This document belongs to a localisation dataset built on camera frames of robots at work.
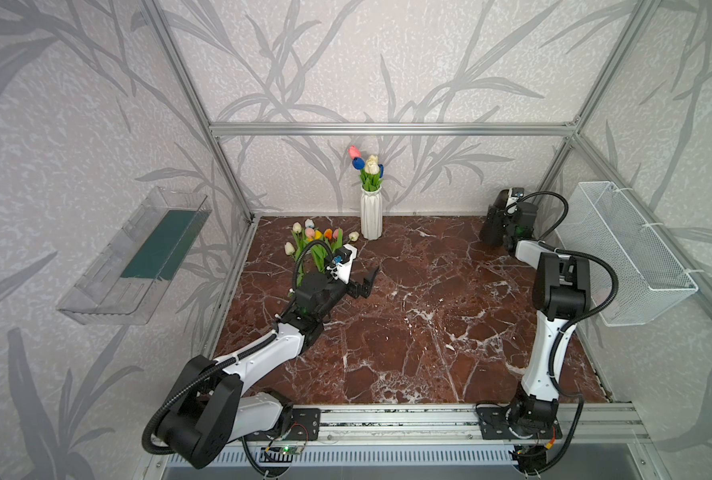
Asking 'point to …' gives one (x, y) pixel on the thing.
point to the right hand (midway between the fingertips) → (507, 198)
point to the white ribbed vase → (372, 213)
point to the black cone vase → (488, 236)
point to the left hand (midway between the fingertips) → (367, 252)
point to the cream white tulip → (372, 162)
